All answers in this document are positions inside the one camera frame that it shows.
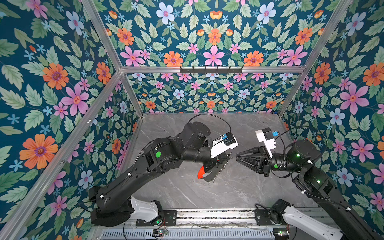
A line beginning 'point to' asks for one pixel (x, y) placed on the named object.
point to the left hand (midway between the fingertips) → (231, 156)
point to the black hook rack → (210, 71)
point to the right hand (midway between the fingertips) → (239, 157)
